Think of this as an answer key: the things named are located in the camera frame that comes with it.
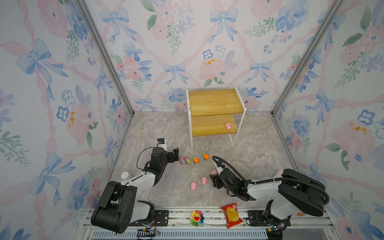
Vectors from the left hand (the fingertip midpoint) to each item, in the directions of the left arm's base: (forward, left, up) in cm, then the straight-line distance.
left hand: (171, 148), depth 90 cm
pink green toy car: (-6, -10, -5) cm, 12 cm away
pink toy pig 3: (-17, -20, -8) cm, 27 cm away
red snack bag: (-36, -32, -6) cm, 49 cm away
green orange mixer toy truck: (-5, -14, -7) cm, 16 cm away
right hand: (-12, -25, -8) cm, 29 cm away
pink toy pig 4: (-20, -13, -8) cm, 25 cm away
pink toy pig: (+10, -34, +9) cm, 37 cm away
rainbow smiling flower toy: (-35, -15, -8) cm, 39 cm away
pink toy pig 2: (-12, -25, -7) cm, 29 cm away
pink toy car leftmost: (-6, -7, -5) cm, 10 cm away
